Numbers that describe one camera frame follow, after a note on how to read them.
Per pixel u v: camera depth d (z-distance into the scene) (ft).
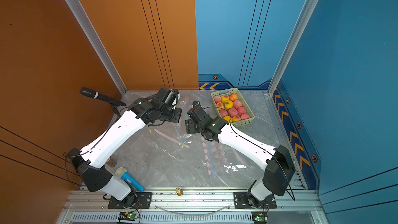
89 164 1.34
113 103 2.87
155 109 1.67
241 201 2.38
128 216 2.32
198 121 1.93
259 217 2.33
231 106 3.47
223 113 3.29
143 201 2.43
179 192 2.36
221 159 2.79
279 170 1.32
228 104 3.46
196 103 2.27
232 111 3.36
